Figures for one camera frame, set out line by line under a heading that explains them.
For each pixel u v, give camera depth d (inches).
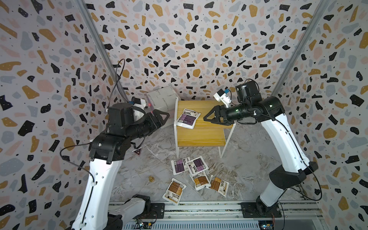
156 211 29.0
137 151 38.2
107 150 14.5
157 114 20.9
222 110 21.1
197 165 35.1
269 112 16.9
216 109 21.3
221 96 23.0
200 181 31.8
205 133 35.4
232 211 29.4
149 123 20.0
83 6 27.2
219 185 31.4
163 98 38.3
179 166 34.9
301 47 33.6
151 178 32.6
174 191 30.7
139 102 21.2
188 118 27.5
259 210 26.0
